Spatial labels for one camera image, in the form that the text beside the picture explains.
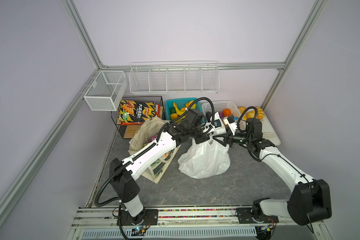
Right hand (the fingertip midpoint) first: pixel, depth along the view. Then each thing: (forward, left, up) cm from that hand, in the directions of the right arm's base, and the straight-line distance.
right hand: (214, 136), depth 77 cm
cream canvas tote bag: (+5, +38, -3) cm, 38 cm away
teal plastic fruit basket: (+44, +18, -17) cm, 51 cm away
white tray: (+17, -42, -20) cm, 50 cm away
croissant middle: (+34, -34, -20) cm, 52 cm away
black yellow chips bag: (+21, +47, -2) cm, 51 cm away
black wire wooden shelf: (+22, +60, -21) cm, 67 cm away
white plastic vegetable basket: (+40, -11, -16) cm, 45 cm away
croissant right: (+37, -43, -21) cm, 60 cm away
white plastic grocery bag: (-10, +5, -8) cm, 14 cm away
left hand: (0, +4, +4) cm, 5 cm away
